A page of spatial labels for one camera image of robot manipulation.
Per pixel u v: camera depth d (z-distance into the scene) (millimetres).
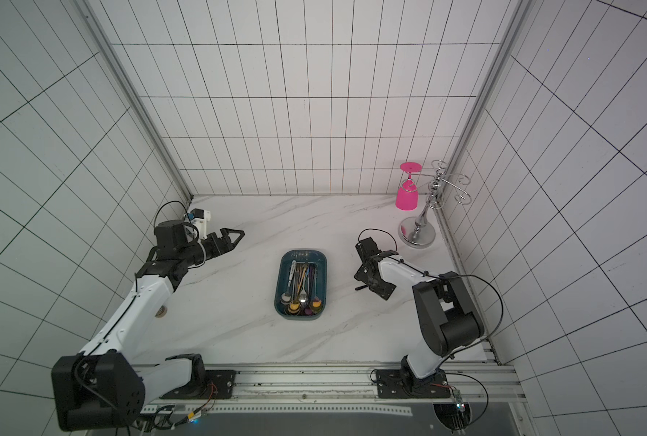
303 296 897
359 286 918
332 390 728
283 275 918
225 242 709
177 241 617
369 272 674
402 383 724
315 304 854
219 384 723
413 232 1067
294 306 852
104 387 388
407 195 986
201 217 731
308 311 841
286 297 869
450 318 455
